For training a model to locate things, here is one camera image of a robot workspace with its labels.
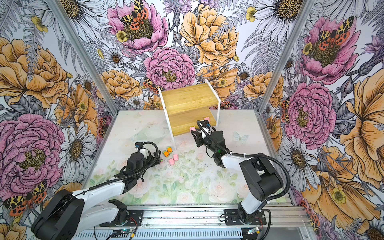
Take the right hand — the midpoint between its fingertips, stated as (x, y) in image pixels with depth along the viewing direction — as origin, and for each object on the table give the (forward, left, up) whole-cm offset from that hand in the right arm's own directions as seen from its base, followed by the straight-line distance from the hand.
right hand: (193, 134), depth 87 cm
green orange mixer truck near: (-5, +17, -13) cm, 22 cm away
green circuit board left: (-43, +32, -16) cm, 56 cm away
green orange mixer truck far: (-1, +15, -14) cm, 21 cm away
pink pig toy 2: (+1, 0, +3) cm, 3 cm away
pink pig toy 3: (-6, +11, -15) cm, 20 cm away
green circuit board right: (-45, -27, -18) cm, 55 cm away
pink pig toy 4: (-9, +14, -15) cm, 23 cm away
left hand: (-8, +24, -10) cm, 27 cm away
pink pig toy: (+11, -9, +1) cm, 14 cm away
